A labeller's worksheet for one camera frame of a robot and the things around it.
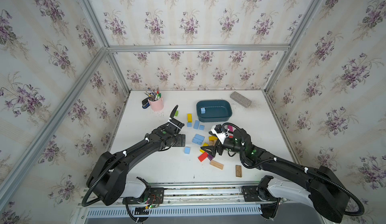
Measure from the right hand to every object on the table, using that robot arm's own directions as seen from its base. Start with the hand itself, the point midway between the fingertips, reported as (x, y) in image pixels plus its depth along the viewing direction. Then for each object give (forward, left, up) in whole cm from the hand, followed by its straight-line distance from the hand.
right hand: (209, 139), depth 76 cm
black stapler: (+34, +44, -11) cm, 57 cm away
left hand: (+4, +17, -10) cm, 20 cm away
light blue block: (+8, +5, -16) cm, 18 cm away
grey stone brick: (+40, -27, -13) cm, 50 cm away
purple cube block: (-4, -1, -13) cm, 13 cm away
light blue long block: (+19, +7, -17) cm, 26 cm away
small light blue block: (+16, +3, -15) cm, 23 cm away
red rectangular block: (-3, +2, -15) cm, 16 cm away
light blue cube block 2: (+1, +12, -16) cm, 20 cm away
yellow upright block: (+23, +11, -14) cm, 29 cm away
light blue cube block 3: (+19, +11, -16) cm, 27 cm away
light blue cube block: (+29, +2, -13) cm, 32 cm away
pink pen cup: (+33, +36, -13) cm, 50 cm away
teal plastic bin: (+31, -6, -16) cm, 35 cm away
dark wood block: (-11, -17, -15) cm, 25 cm away
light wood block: (-8, -5, -15) cm, 18 cm away
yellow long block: (+4, +2, -16) cm, 16 cm away
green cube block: (+28, +21, -15) cm, 38 cm away
